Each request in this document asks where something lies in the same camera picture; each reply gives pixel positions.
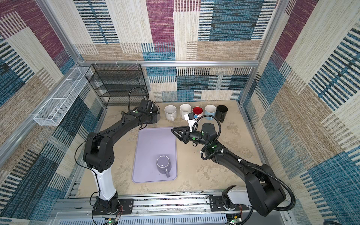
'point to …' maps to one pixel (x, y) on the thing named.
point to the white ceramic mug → (197, 110)
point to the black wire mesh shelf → (119, 85)
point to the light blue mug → (210, 109)
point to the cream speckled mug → (170, 112)
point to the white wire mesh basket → (54, 110)
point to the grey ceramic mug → (154, 118)
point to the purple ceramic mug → (164, 165)
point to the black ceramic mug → (221, 112)
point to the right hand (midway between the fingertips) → (173, 132)
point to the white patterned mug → (184, 108)
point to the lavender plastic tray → (152, 143)
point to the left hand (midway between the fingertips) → (154, 115)
